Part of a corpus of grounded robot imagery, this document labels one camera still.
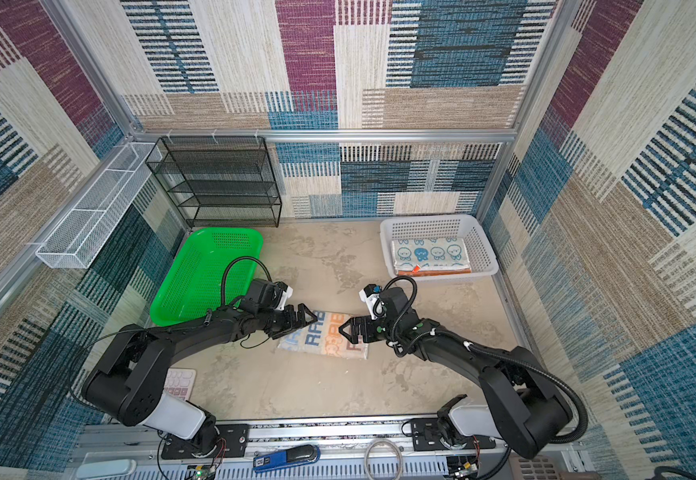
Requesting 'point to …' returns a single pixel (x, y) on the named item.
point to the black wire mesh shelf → (219, 180)
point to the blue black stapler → (285, 458)
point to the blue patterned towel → (430, 254)
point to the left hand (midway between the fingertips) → (308, 319)
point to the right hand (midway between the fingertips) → (354, 332)
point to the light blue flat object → (106, 468)
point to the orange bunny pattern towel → (417, 272)
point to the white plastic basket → (483, 260)
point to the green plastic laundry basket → (192, 287)
